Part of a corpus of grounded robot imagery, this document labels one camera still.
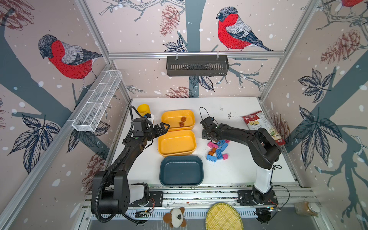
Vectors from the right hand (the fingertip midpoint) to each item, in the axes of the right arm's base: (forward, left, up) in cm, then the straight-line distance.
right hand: (206, 133), depth 98 cm
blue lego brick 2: (-14, -8, -1) cm, 16 cm away
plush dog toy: (-48, +17, +2) cm, 51 cm away
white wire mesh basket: (-11, +63, +29) cm, 70 cm away
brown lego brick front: (-14, -2, +1) cm, 15 cm away
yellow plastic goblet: (+11, +45, +11) cm, 47 cm away
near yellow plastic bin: (-7, +20, -2) cm, 21 cm away
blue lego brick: (-6, -9, -1) cm, 11 cm away
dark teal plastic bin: (-25, +16, -2) cm, 30 cm away
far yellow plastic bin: (+12, +20, -1) cm, 24 cm away
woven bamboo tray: (-46, -6, -1) cm, 47 cm away
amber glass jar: (-42, -43, +6) cm, 61 cm away
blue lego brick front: (-17, -3, -1) cm, 18 cm away
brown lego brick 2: (+8, +18, 0) cm, 20 cm away
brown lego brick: (+12, +17, 0) cm, 21 cm away
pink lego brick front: (-16, -11, -1) cm, 19 cm away
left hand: (-4, +26, +15) cm, 30 cm away
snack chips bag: (+10, -38, +3) cm, 39 cm away
